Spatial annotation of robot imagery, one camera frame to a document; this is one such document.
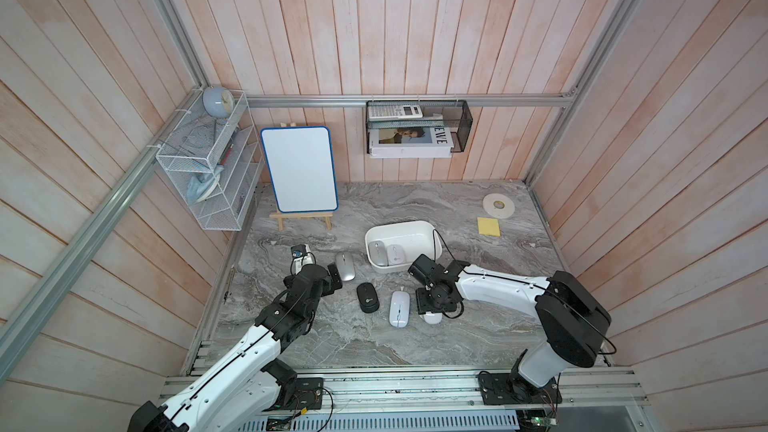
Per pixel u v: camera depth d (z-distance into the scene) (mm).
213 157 761
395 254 972
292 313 592
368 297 883
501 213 1107
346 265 954
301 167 928
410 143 929
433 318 828
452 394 743
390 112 905
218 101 802
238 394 560
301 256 683
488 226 1077
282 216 1010
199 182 817
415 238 1025
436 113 902
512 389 657
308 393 730
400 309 854
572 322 442
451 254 1006
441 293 639
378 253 979
